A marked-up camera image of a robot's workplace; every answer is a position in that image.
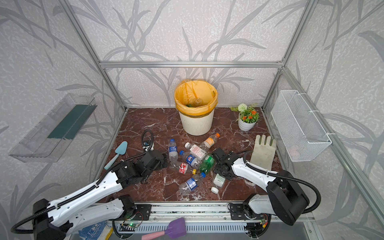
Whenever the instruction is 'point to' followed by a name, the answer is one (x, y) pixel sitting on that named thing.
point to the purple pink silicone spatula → (176, 229)
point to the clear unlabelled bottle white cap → (195, 101)
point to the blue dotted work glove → (92, 232)
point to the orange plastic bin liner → (198, 88)
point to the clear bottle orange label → (210, 142)
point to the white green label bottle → (218, 182)
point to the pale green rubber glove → (263, 154)
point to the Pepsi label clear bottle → (190, 159)
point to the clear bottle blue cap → (173, 154)
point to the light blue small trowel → (121, 150)
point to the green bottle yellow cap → (206, 166)
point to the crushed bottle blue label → (190, 184)
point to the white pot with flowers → (247, 117)
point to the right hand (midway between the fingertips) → (218, 167)
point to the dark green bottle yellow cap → (189, 105)
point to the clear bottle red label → (181, 167)
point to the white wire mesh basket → (300, 133)
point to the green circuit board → (132, 224)
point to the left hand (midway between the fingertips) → (163, 154)
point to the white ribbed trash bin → (198, 125)
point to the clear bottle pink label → (196, 151)
